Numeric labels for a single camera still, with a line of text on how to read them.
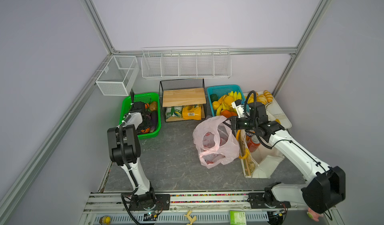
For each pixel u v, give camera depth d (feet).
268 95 3.87
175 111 3.42
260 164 2.12
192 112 3.33
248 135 2.89
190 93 3.32
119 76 3.36
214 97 3.76
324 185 1.30
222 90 3.79
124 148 1.54
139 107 2.66
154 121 3.25
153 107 3.55
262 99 3.77
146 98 3.67
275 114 3.48
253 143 2.72
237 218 2.23
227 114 3.16
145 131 3.11
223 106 3.54
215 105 3.55
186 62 3.17
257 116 1.97
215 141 2.00
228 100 3.32
